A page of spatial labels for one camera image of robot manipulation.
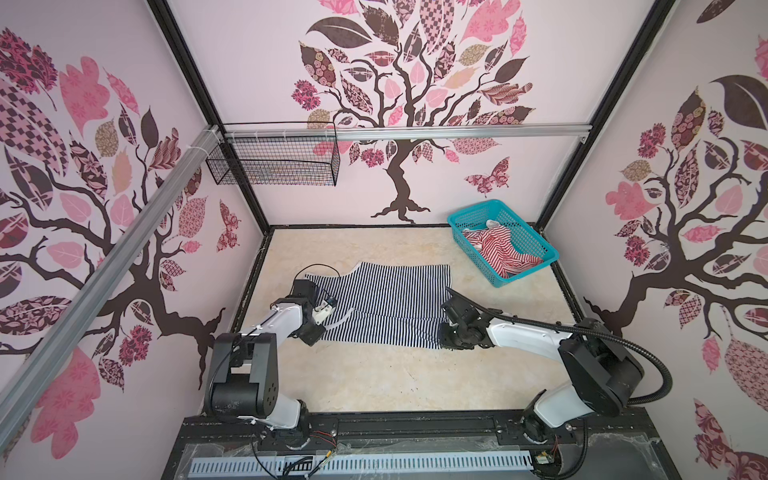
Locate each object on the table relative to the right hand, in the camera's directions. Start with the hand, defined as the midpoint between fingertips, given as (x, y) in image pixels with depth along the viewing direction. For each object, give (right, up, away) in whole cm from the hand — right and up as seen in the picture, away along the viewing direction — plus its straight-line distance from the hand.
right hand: (440, 337), depth 90 cm
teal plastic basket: (+34, +32, +17) cm, 50 cm away
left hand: (-41, +1, +1) cm, 41 cm away
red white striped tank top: (+23, +30, +17) cm, 41 cm away
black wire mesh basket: (-62, +65, +32) cm, 95 cm away
